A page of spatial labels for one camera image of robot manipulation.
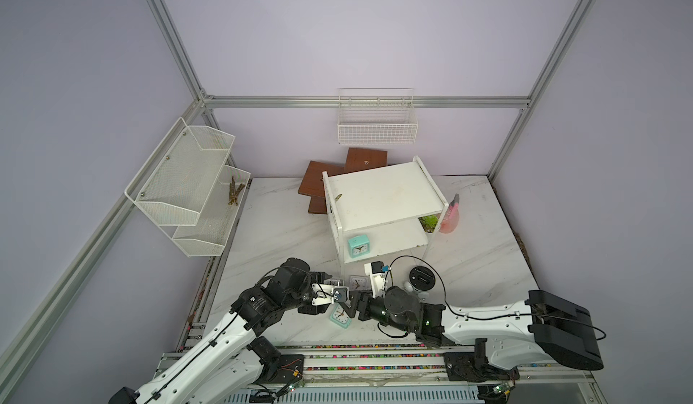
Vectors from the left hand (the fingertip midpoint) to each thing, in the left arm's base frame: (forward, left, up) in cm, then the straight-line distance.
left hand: (323, 285), depth 76 cm
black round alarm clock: (+7, -31, -9) cm, 33 cm away
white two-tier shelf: (+12, -16, +20) cm, 28 cm away
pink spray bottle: (+27, -44, -5) cm, 52 cm away
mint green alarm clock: (+9, -10, +7) cm, 15 cm away
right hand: (-4, -5, +1) cm, 7 cm away
